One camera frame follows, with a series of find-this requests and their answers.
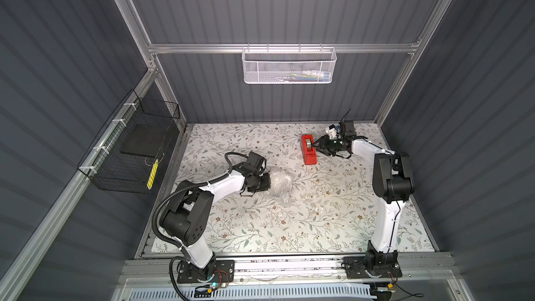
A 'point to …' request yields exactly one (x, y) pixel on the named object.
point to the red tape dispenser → (308, 152)
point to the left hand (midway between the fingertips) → (272, 188)
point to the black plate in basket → (149, 139)
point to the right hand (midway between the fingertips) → (317, 145)
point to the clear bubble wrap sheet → (281, 184)
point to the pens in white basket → (308, 75)
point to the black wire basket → (127, 154)
